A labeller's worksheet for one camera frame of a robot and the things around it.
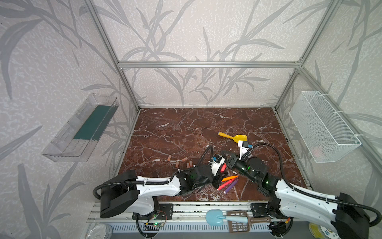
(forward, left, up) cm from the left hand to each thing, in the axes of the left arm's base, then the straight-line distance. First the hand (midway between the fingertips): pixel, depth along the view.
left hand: (228, 169), depth 74 cm
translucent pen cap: (+12, +34, -15) cm, 39 cm away
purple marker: (-4, -3, -14) cm, 15 cm away
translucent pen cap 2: (+8, +28, -14) cm, 32 cm away
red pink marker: (-1, +3, +3) cm, 5 cm away
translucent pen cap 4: (+8, +20, -14) cm, 25 cm away
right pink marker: (-4, 0, -14) cm, 14 cm away
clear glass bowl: (-25, +58, -8) cm, 64 cm away
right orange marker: (0, -3, -14) cm, 14 cm away
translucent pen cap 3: (+12, +24, -15) cm, 31 cm away
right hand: (+8, +4, +7) cm, 11 cm away
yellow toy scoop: (+27, -11, -14) cm, 33 cm away
